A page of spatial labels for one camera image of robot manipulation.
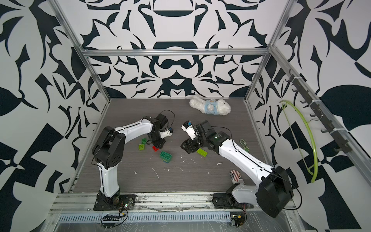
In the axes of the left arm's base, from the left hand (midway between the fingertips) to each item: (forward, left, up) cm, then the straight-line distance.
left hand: (158, 141), depth 95 cm
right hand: (-8, -18, +14) cm, 24 cm away
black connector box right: (-43, -42, -3) cm, 60 cm away
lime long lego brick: (-8, -27, -1) cm, 29 cm away
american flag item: (-23, -44, +1) cm, 49 cm away
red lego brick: (-5, +2, 0) cm, 6 cm away
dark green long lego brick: (-12, -5, +5) cm, 14 cm away
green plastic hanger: (-32, -67, +24) cm, 78 cm away
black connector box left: (-40, +21, -5) cm, 45 cm away
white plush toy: (+20, -36, +10) cm, 43 cm away
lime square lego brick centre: (-4, +10, 0) cm, 11 cm away
